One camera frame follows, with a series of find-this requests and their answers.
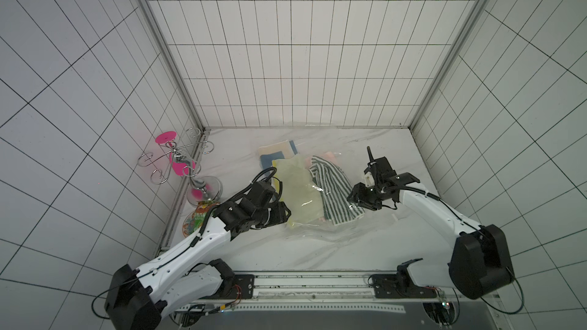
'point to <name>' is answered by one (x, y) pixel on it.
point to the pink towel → (330, 156)
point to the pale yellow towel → (302, 195)
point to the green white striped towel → (335, 189)
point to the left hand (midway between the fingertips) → (281, 220)
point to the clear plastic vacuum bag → (349, 147)
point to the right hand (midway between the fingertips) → (351, 195)
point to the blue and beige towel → (278, 150)
